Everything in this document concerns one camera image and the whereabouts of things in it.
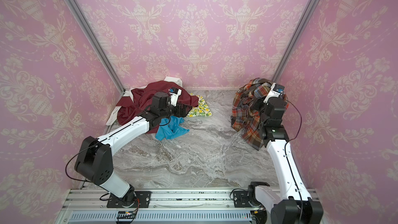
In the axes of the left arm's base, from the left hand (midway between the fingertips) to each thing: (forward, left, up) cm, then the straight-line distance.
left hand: (187, 106), depth 84 cm
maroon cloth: (+12, +37, -16) cm, 42 cm away
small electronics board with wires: (-47, +27, -24) cm, 59 cm away
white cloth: (+4, +51, -21) cm, 56 cm away
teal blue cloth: (-5, +11, -16) cm, 20 cm away
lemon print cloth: (+11, -8, -18) cm, 22 cm away
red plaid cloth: (-4, -32, -5) cm, 32 cm away
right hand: (-1, -37, +13) cm, 39 cm away
